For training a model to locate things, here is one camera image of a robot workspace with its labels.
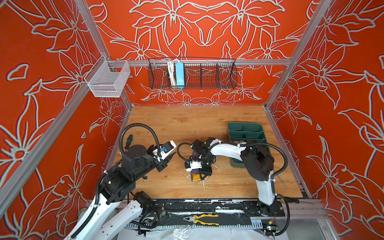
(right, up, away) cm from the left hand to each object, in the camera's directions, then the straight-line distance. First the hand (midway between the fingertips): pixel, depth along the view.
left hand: (171, 145), depth 63 cm
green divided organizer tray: (+44, +3, +34) cm, 56 cm away
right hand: (+14, -21, +21) cm, 33 cm away
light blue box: (+2, +39, +27) cm, 48 cm away
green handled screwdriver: (-32, -2, +34) cm, 47 cm away
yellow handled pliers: (+10, -36, +6) cm, 38 cm away
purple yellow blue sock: (+11, -19, +19) cm, 29 cm away
